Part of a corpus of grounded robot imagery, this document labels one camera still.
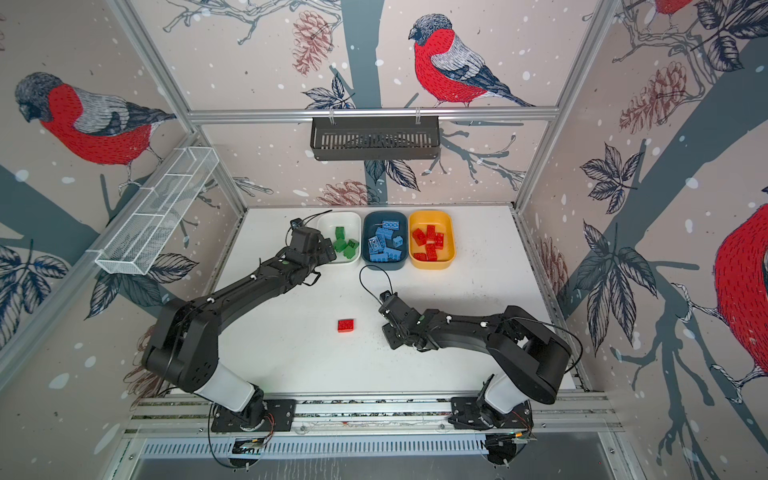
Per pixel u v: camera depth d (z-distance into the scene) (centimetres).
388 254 103
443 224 113
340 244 106
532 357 44
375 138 107
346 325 88
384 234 110
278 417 73
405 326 67
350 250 106
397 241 107
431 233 110
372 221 112
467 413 73
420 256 103
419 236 108
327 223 110
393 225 114
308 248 71
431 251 106
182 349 44
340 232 108
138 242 71
